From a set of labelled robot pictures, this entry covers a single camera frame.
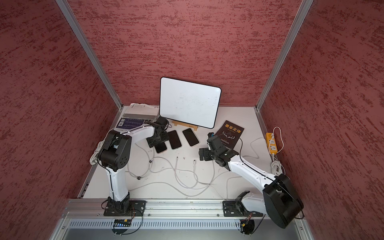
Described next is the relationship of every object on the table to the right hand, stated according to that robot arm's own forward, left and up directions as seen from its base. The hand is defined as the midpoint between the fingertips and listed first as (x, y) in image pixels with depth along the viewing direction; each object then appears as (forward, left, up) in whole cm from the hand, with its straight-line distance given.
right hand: (205, 154), depth 86 cm
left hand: (+12, +30, -6) cm, 32 cm away
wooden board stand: (+25, +18, -1) cm, 31 cm away
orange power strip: (+9, -44, -4) cm, 45 cm away
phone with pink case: (+8, +29, -5) cm, 30 cm away
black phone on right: (+16, +9, -6) cm, 20 cm away
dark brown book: (+17, -18, -4) cm, 25 cm away
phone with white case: (+14, +21, -6) cm, 26 cm away
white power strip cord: (-7, -42, -7) cm, 43 cm away
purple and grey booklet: (+35, +51, -2) cm, 62 cm away
